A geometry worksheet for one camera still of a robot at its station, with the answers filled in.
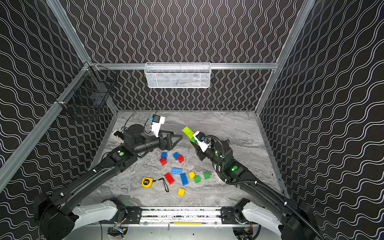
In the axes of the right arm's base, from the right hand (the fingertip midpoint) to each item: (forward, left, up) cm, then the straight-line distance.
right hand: (195, 137), depth 73 cm
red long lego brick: (-11, +15, -25) cm, 31 cm away
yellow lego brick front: (-19, +8, -25) cm, 32 cm away
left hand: (-5, +6, +7) cm, 10 cm away
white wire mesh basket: (+59, +14, -1) cm, 61 cm away
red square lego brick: (+1, +9, -23) cm, 25 cm away
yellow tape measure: (-14, +27, -24) cm, 39 cm away
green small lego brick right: (-9, -7, -25) cm, 27 cm away
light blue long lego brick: (-6, +11, -24) cm, 28 cm away
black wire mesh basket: (+35, +68, 0) cm, 76 cm away
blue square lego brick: (+2, +12, -23) cm, 26 cm away
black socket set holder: (+17, +53, -23) cm, 60 cm away
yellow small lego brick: (-9, +2, -24) cm, 26 cm away
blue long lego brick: (-11, +6, -25) cm, 28 cm away
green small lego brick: (-11, -1, -25) cm, 28 cm away
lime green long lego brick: (+1, +3, +4) cm, 5 cm away
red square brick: (-2, +20, -23) cm, 30 cm away
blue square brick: (+3, +20, -22) cm, 30 cm away
